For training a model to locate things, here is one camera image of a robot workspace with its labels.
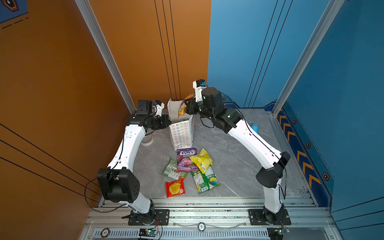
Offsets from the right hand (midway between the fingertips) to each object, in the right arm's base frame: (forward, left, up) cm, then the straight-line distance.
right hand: (183, 100), depth 69 cm
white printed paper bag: (-1, +3, -19) cm, 19 cm away
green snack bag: (-24, -11, -39) cm, 47 cm away
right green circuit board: (-46, -45, -42) cm, 77 cm away
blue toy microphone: (+14, -48, -37) cm, 62 cm away
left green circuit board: (-47, +18, -42) cm, 65 cm away
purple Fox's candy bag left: (-13, +2, -38) cm, 40 cm away
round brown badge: (-47, +38, -40) cm, 72 cm away
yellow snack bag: (-13, -9, -34) cm, 38 cm away
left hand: (+1, +8, -15) cm, 17 cm away
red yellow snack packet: (-26, +7, -41) cm, 49 cm away
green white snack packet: (-16, +10, -40) cm, 44 cm away
